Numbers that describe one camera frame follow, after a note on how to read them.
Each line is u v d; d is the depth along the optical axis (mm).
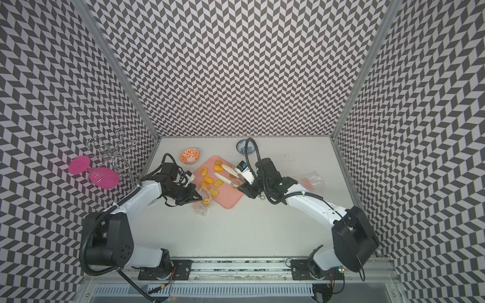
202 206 838
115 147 881
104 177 773
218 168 1036
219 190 965
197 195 845
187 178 788
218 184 967
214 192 938
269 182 623
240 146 1104
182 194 751
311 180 959
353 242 415
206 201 888
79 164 666
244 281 718
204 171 1019
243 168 694
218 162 1050
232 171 842
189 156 1076
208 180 990
